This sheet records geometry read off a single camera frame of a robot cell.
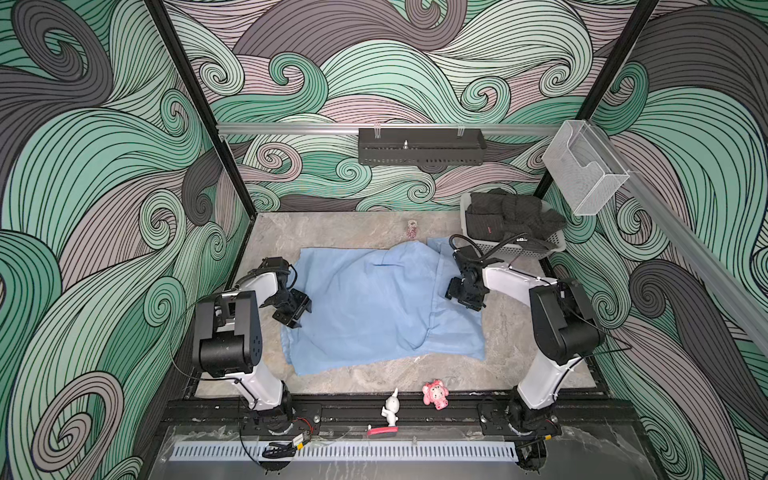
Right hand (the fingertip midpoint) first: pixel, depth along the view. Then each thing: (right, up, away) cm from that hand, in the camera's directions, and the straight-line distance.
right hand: (456, 299), depth 96 cm
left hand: (-48, -3, -4) cm, 49 cm away
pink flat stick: (-25, -25, -28) cm, 45 cm away
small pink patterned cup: (-13, +23, +14) cm, 30 cm away
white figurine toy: (-23, -22, -23) cm, 39 cm away
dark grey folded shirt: (+20, +29, +14) cm, 39 cm away
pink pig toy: (-11, -20, -21) cm, 31 cm away
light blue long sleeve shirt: (-25, -2, -3) cm, 26 cm away
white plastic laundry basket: (+19, +18, +5) cm, 27 cm away
